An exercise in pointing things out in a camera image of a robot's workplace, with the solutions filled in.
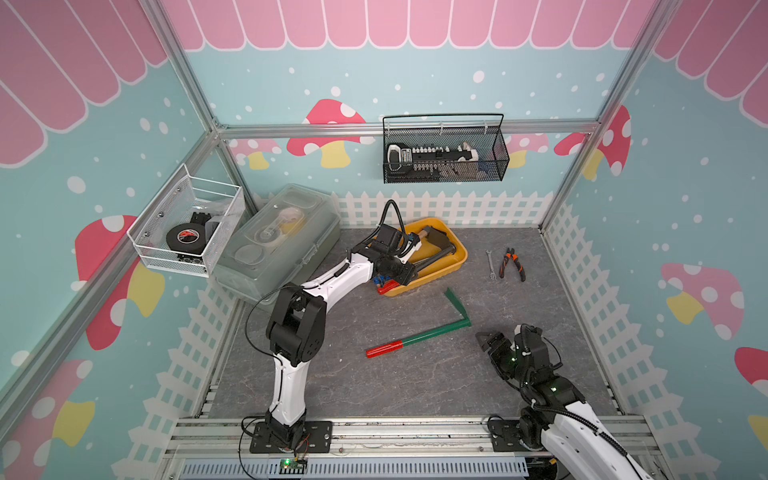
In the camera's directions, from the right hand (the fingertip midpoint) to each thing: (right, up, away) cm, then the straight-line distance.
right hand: (479, 341), depth 84 cm
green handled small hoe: (-3, +2, +10) cm, 11 cm away
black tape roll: (-74, +28, -13) cm, 80 cm away
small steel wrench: (+11, +17, +22) cm, 30 cm away
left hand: (-19, +18, +9) cm, 28 cm away
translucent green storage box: (-60, +27, +6) cm, 66 cm away
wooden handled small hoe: (-8, +31, +26) cm, 41 cm away
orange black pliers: (+20, +25, +28) cm, 42 cm away
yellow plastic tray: (-8, +20, +16) cm, 27 cm away
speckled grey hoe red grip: (-4, +26, +22) cm, 35 cm away
